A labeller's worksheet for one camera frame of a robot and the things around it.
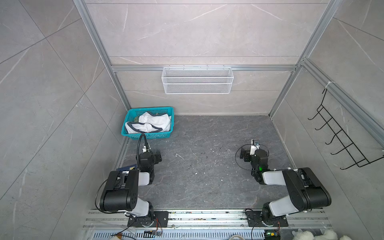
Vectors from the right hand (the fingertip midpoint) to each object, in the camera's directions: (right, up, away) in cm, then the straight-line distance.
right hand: (249, 146), depth 94 cm
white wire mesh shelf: (-34, +44, +6) cm, 56 cm away
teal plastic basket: (-84, +22, +16) cm, 88 cm away
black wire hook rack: (+32, +1, -33) cm, 47 cm away
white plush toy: (+26, -37, -28) cm, 53 cm away
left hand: (-65, -2, -1) cm, 65 cm away
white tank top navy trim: (-67, +15, +10) cm, 70 cm away
